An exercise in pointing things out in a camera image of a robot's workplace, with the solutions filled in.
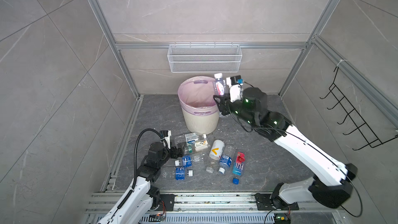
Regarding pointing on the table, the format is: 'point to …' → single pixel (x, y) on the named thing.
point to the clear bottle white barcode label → (189, 137)
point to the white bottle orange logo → (216, 149)
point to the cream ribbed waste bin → (202, 124)
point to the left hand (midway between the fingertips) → (178, 139)
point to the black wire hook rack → (345, 105)
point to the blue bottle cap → (236, 181)
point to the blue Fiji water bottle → (239, 165)
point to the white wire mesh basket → (204, 58)
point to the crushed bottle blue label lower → (178, 173)
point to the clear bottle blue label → (187, 160)
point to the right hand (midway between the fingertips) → (217, 95)
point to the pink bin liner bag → (196, 96)
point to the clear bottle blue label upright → (226, 158)
